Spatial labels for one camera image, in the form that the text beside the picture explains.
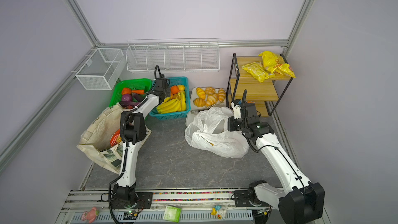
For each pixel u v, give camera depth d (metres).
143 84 1.13
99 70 0.97
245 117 0.59
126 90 1.14
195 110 1.06
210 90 1.16
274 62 0.75
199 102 1.08
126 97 1.11
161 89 0.87
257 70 0.77
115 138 0.82
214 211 0.68
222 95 1.15
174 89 1.13
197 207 0.73
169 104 1.05
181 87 1.16
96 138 0.75
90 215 0.68
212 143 0.68
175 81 1.16
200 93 1.16
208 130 0.70
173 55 0.98
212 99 1.11
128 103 1.06
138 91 1.18
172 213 0.69
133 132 0.64
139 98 1.15
